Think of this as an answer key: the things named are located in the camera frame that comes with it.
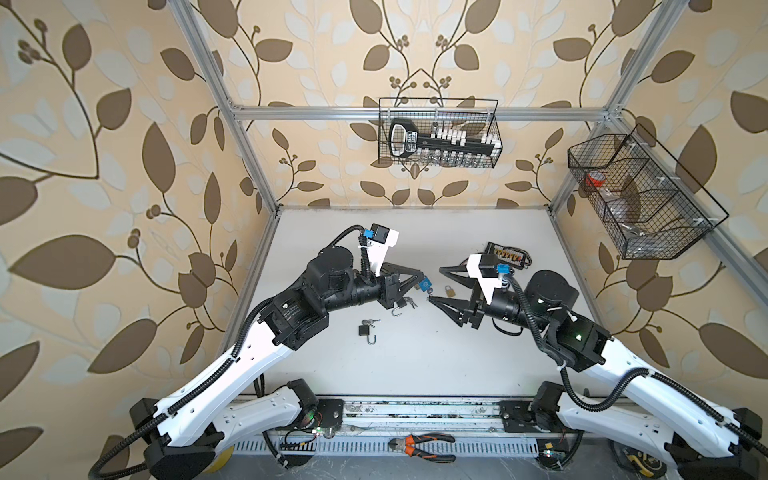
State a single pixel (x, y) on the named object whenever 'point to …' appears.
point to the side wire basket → (651, 208)
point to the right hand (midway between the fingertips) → (439, 284)
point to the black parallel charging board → (508, 255)
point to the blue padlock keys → (430, 291)
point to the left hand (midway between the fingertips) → (425, 277)
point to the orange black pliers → (407, 445)
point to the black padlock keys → (369, 321)
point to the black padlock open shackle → (364, 330)
